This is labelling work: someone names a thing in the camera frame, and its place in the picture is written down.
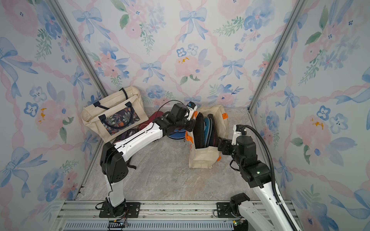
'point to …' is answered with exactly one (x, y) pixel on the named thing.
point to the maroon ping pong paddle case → (154, 115)
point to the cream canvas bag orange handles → (205, 158)
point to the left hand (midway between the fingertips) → (197, 120)
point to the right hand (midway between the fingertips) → (225, 130)
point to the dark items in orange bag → (204, 131)
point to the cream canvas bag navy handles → (113, 113)
